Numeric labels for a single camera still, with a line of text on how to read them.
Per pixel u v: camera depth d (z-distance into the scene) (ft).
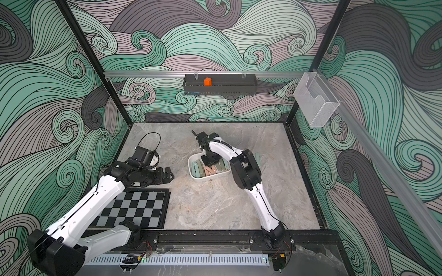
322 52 2.78
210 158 2.81
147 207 2.61
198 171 3.07
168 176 2.25
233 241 2.44
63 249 1.19
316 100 2.45
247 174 2.04
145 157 1.97
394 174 1.64
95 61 2.90
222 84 3.12
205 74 3.07
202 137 2.79
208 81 2.95
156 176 2.20
